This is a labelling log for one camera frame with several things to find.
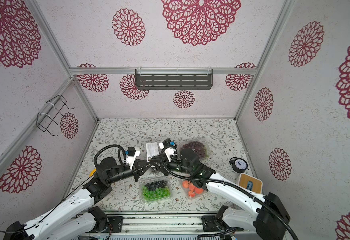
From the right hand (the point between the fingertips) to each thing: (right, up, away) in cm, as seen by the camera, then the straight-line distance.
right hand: (151, 159), depth 67 cm
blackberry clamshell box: (+2, -5, +3) cm, 6 cm away
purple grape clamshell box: (+29, +2, +32) cm, 43 cm away
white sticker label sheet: (0, +4, +4) cm, 5 cm away
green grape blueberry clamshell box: (0, -18, +14) cm, 23 cm away
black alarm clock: (+50, -8, +26) cm, 57 cm away
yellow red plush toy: (-24, -5, -4) cm, 25 cm away
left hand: (0, -3, +4) cm, 5 cm away
